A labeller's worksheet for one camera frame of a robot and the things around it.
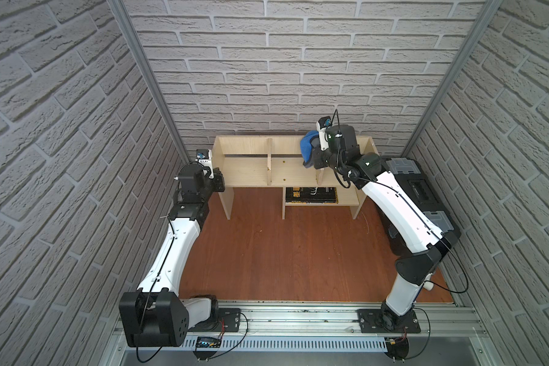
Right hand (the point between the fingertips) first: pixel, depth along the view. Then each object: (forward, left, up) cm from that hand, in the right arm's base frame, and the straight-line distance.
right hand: (322, 147), depth 75 cm
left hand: (0, +39, -6) cm, 40 cm away
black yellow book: (-3, +2, -22) cm, 23 cm away
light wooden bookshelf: (+6, +16, -11) cm, 20 cm away
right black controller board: (-54, -19, -36) cm, 68 cm away
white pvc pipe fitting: (-37, -36, -35) cm, 62 cm away
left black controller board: (-48, +42, -39) cm, 75 cm away
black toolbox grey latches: (+3, -42, -21) cm, 47 cm away
